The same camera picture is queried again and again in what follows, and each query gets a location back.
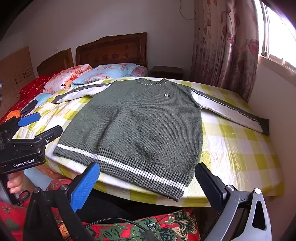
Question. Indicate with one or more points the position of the light blue pillow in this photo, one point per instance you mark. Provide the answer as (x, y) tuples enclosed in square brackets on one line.
[(44, 98)]

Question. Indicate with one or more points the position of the large wooden headboard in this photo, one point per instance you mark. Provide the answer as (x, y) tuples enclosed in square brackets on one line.
[(111, 52)]

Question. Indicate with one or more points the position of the window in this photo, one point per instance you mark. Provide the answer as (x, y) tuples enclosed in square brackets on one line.
[(277, 34)]

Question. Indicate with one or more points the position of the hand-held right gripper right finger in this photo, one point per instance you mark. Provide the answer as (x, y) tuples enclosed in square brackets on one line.
[(209, 183)]

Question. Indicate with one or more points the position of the yellow checked bed sheet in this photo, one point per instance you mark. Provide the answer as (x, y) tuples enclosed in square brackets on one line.
[(231, 150)]

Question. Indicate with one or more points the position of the dark wooden nightstand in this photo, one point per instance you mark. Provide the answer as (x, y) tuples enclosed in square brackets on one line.
[(166, 72)]

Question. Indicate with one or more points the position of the pink floral curtain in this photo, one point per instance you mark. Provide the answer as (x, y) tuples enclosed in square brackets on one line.
[(222, 46)]

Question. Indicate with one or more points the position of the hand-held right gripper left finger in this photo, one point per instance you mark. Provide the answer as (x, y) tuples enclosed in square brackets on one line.
[(84, 185)]

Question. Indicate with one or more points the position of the red patterned blanket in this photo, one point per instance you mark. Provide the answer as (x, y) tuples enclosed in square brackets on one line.
[(32, 88)]

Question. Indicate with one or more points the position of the green knit sweater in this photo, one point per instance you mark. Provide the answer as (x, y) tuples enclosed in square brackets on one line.
[(143, 129)]

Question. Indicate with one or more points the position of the person's red floral jacket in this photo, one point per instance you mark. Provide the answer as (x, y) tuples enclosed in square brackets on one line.
[(171, 228)]

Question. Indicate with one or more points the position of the light wooden wardrobe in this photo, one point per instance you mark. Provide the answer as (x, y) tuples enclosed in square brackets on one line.
[(16, 74)]

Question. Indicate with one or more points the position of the person's left hand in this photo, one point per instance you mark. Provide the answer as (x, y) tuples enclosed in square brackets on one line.
[(16, 183)]

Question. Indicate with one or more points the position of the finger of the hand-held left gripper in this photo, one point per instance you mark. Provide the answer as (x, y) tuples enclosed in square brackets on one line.
[(29, 119), (50, 133)]

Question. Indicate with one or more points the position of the blue floral pillow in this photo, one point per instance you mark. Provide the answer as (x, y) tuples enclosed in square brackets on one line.
[(104, 71)]

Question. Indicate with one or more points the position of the small wooden headboard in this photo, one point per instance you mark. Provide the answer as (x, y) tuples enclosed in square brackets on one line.
[(56, 62)]

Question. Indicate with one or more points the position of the pink floral pillow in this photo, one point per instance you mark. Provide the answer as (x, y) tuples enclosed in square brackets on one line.
[(62, 77)]

